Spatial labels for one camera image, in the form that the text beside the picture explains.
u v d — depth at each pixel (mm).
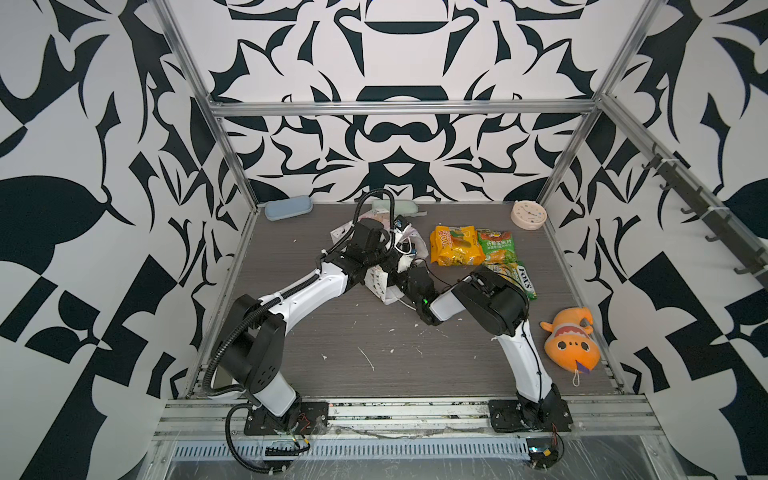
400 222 728
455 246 1019
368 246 665
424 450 649
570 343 775
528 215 1144
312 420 741
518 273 986
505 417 742
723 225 548
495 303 588
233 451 685
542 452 713
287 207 1163
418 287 793
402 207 1202
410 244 816
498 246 1049
